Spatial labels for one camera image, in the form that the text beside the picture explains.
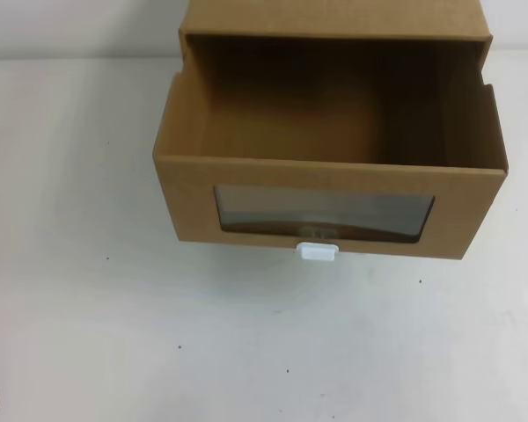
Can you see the cardboard drawer with window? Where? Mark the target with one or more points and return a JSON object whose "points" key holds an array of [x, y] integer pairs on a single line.
{"points": [[373, 146]]}

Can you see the white drawer handle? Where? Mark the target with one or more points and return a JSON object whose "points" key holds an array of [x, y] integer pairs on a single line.
{"points": [[317, 252]]}

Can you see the upper cardboard shoebox shell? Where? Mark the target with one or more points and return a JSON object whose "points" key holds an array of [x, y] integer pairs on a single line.
{"points": [[408, 20]]}

